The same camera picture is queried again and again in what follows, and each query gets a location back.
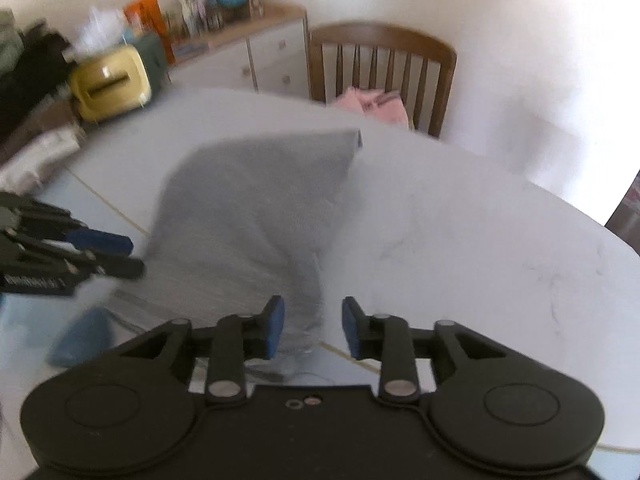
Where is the grey long-sleeve shirt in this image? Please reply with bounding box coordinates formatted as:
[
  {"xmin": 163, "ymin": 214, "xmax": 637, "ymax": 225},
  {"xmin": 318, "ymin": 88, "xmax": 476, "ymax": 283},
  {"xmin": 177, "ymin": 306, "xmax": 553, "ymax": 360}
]
[{"xmin": 106, "ymin": 130, "xmax": 361, "ymax": 384}]

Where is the dark clothes pile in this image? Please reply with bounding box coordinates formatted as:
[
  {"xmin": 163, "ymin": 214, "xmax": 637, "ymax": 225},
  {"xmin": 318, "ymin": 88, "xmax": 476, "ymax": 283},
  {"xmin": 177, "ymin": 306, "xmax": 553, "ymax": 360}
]
[{"xmin": 1, "ymin": 24, "xmax": 75, "ymax": 138}]

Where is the white folded garment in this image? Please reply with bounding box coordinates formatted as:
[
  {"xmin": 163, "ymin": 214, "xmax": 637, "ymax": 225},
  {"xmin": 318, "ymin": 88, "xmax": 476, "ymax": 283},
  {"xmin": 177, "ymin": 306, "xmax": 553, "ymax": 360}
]
[{"xmin": 1, "ymin": 125, "xmax": 86, "ymax": 195}]

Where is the yellow tissue box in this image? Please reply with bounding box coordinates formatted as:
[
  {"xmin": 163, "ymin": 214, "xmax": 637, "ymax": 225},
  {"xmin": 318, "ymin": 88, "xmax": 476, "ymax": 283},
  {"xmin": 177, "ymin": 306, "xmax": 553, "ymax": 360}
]
[{"xmin": 68, "ymin": 44, "xmax": 152, "ymax": 122}]

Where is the green patterned cloth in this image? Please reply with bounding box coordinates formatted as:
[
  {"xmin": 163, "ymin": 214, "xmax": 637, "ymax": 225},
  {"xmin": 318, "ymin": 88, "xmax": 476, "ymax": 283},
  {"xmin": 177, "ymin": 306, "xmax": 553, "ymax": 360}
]
[{"xmin": 0, "ymin": 9, "xmax": 24, "ymax": 75}]

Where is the pink cloth on chair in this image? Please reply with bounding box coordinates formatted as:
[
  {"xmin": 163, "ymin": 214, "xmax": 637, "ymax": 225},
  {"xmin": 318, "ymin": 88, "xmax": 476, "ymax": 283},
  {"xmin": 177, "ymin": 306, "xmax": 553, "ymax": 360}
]
[{"xmin": 329, "ymin": 87, "xmax": 412, "ymax": 129}]

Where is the orange box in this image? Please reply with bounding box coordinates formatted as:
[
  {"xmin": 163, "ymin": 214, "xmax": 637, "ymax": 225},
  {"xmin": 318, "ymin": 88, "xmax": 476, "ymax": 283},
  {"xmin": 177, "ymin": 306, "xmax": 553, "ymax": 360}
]
[{"xmin": 124, "ymin": 0, "xmax": 176, "ymax": 65}]

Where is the wooden sideboard with drawers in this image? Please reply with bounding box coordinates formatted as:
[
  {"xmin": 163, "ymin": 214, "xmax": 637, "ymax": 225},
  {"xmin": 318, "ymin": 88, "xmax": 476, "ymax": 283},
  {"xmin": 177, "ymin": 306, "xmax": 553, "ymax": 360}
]
[{"xmin": 169, "ymin": 4, "xmax": 310, "ymax": 100}]

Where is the wooden chair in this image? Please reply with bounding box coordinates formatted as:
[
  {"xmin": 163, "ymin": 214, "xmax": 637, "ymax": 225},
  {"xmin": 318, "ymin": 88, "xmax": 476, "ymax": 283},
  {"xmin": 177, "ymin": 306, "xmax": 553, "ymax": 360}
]
[{"xmin": 307, "ymin": 21, "xmax": 458, "ymax": 139}]

